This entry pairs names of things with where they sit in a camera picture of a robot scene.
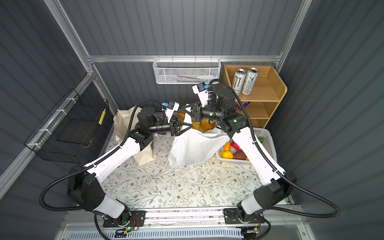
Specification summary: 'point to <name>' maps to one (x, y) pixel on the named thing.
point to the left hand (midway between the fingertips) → (192, 123)
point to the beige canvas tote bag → (122, 119)
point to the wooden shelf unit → (268, 90)
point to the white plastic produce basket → (219, 157)
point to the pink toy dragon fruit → (234, 144)
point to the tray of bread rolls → (205, 124)
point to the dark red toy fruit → (239, 154)
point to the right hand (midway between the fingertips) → (184, 110)
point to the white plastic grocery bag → (192, 146)
